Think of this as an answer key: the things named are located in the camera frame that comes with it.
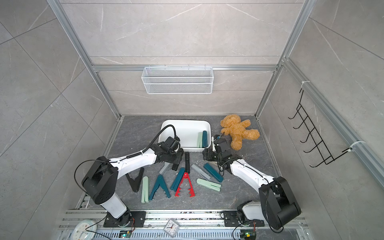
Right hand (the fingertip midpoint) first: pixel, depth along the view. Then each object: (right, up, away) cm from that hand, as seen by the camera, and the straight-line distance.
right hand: (209, 152), depth 88 cm
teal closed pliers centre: (-19, -15, -5) cm, 25 cm away
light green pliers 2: (+2, -18, -7) cm, 19 cm away
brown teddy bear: (+18, +16, +16) cm, 29 cm away
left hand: (-16, -3, +1) cm, 17 cm away
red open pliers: (-14, -13, -2) cm, 20 cm away
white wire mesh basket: (-20, +47, +12) cm, 53 cm away
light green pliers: (-5, +6, +15) cm, 17 cm away
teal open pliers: (-29, -17, -3) cm, 34 cm away
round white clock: (-61, -33, -20) cm, 72 cm away
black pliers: (-20, -8, -3) cm, 22 cm away
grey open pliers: (-27, -8, +2) cm, 28 cm away
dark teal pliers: (-2, +7, +15) cm, 17 cm away
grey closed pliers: (-3, -13, -3) cm, 13 cm away
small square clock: (-20, -33, -19) cm, 43 cm away
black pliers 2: (-14, -7, +2) cm, 15 cm away
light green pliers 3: (-36, -20, -8) cm, 42 cm away
